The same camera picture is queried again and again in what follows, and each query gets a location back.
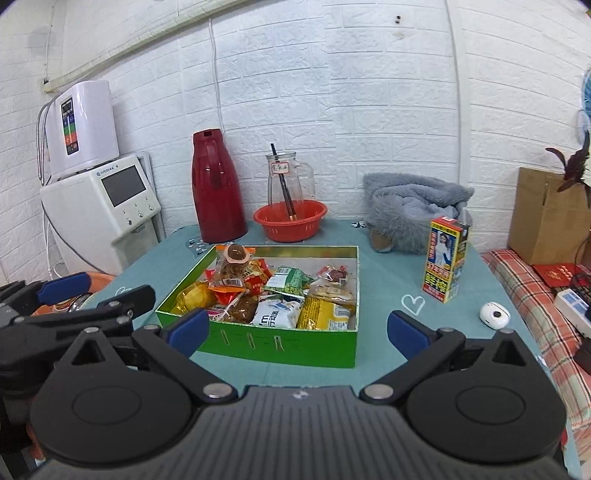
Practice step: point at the blue round wall decoration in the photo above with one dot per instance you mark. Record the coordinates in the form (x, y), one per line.
(583, 114)

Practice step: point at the glass pitcher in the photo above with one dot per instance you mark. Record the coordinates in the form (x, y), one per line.
(300, 178)

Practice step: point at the dark purple plant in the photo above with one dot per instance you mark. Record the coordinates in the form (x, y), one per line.
(576, 169)

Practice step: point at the grey fluffy blanket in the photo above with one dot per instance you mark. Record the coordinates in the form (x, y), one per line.
(401, 206)

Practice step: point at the white machine with screen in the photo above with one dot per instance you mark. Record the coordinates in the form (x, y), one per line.
(104, 219)

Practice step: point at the Danco Galette cookie packet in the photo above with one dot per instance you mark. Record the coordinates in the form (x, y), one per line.
(332, 293)

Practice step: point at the red thermos jug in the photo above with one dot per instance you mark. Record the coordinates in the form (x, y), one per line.
(215, 189)

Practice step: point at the yellow drink carton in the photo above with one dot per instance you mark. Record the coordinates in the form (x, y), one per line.
(447, 247)

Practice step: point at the green cardboard box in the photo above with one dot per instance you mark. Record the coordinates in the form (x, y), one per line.
(335, 349)

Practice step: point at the pink snack packet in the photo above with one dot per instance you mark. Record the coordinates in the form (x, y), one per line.
(217, 313)

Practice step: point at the yellow corn packet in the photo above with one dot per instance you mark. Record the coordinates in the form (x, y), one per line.
(195, 296)

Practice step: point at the white round device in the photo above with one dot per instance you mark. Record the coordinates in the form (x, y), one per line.
(494, 315)

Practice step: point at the white power strip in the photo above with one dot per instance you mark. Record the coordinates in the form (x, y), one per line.
(575, 310)

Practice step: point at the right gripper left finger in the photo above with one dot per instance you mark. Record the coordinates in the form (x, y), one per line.
(117, 401)

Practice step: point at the red bean snack packet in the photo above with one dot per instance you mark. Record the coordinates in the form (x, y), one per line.
(249, 277)

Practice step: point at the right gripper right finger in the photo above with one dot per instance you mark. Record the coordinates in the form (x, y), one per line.
(484, 401)

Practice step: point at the orange snack packet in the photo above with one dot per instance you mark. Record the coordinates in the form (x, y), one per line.
(225, 294)

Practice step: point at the black stirring stick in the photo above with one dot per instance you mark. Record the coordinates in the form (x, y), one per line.
(291, 212)

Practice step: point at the yellow snack packet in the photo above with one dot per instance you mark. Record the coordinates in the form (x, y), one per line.
(322, 315)

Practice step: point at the white water purifier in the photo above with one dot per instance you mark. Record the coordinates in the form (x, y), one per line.
(80, 129)

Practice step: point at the orange plastic basin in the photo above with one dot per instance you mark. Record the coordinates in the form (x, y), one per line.
(98, 282)

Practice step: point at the white snack packet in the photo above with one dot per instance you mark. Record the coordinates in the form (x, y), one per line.
(277, 313)

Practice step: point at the green snack packet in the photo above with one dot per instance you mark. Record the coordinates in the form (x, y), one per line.
(289, 281)

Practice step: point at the red plastic basket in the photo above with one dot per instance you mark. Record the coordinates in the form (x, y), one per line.
(278, 227)

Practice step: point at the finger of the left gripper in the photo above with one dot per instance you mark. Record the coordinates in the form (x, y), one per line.
(83, 313)
(45, 292)

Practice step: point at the teal tablecloth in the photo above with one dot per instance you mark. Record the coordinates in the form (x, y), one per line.
(304, 422)

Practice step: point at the brown meat snack packet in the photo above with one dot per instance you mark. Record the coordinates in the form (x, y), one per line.
(241, 310)

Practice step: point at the red date snack packet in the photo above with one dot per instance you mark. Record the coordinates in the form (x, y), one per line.
(334, 274)

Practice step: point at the brown cardboard box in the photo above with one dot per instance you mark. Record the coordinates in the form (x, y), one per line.
(548, 225)

